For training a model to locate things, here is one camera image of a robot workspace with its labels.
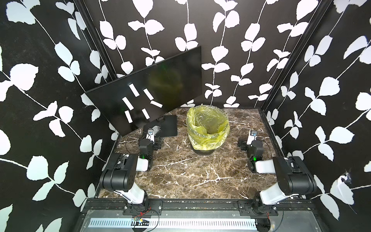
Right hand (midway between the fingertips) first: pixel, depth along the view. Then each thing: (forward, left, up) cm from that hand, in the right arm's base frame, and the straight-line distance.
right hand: (247, 136), depth 95 cm
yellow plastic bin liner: (+7, +26, +1) cm, 27 cm away
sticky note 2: (-3, +72, +22) cm, 75 cm away
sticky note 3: (+3, +65, +18) cm, 67 cm away
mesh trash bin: (+7, +26, +1) cm, 27 cm away
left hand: (0, +64, +2) cm, 64 cm away
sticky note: (+7, +58, +22) cm, 63 cm away
